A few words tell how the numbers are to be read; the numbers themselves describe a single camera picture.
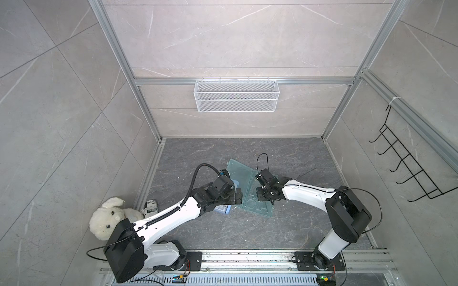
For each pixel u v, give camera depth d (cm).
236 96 101
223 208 87
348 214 45
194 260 73
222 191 61
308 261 73
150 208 86
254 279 70
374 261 75
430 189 59
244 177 102
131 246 39
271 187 67
